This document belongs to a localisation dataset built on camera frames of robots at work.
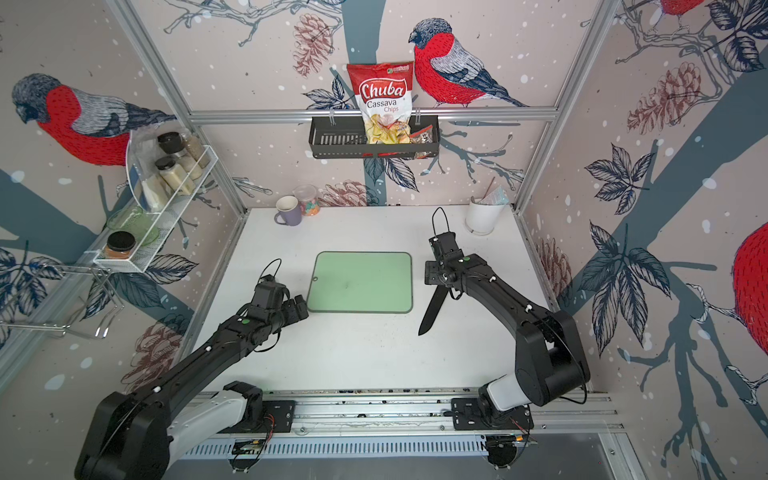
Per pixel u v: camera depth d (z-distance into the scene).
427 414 0.75
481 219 1.07
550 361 0.42
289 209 1.09
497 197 1.01
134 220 0.71
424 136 0.86
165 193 0.74
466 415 0.73
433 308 0.93
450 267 0.62
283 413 0.73
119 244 0.59
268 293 0.66
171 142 0.79
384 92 0.80
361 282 0.98
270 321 0.66
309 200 1.17
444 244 0.69
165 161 0.76
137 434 0.39
